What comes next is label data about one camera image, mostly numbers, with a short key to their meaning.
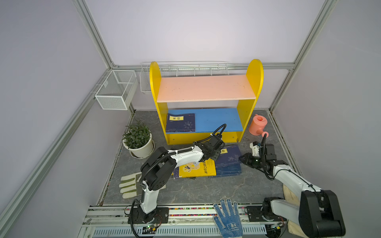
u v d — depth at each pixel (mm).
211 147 708
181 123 941
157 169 489
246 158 846
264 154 694
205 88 755
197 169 826
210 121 961
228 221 724
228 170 866
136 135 846
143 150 820
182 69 938
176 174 821
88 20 727
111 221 740
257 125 992
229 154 910
